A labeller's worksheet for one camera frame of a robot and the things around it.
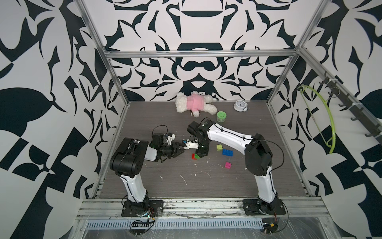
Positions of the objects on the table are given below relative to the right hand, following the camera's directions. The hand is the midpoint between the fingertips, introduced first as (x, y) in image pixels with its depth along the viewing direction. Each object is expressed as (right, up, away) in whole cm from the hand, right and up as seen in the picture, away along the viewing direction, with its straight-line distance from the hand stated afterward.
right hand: (200, 149), depth 88 cm
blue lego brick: (+18, -3, +6) cm, 19 cm away
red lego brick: (-4, -4, -1) cm, 6 cm away
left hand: (-9, 0, +5) cm, 10 cm away
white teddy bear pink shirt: (-2, +29, +20) cm, 35 cm away
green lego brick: (-2, -3, -3) cm, 5 cm away
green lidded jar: (+15, +19, +17) cm, 30 cm away
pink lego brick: (+16, -9, -1) cm, 18 cm away
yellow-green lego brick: (+12, 0, +6) cm, 13 cm away
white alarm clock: (+32, +28, +26) cm, 49 cm away
